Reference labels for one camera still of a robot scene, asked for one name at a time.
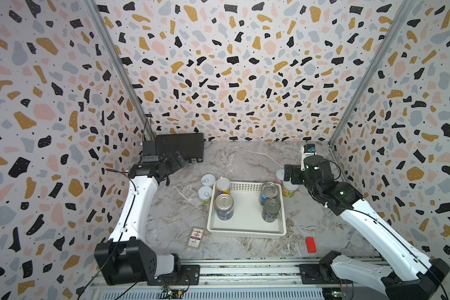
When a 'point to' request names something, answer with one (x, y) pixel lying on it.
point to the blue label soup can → (268, 190)
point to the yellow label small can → (208, 179)
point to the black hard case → (190, 145)
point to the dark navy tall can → (270, 210)
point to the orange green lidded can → (289, 189)
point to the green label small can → (204, 194)
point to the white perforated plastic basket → (247, 219)
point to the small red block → (310, 244)
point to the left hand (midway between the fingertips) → (176, 163)
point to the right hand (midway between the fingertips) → (296, 165)
